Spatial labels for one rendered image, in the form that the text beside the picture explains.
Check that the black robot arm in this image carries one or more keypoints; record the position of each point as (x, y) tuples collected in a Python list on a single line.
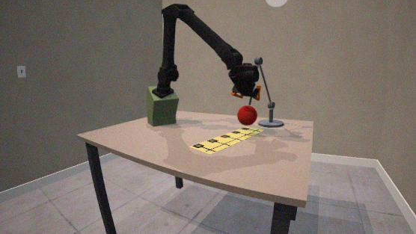
[(230, 56)]

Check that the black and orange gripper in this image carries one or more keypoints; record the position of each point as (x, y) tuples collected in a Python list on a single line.
[(244, 90)]

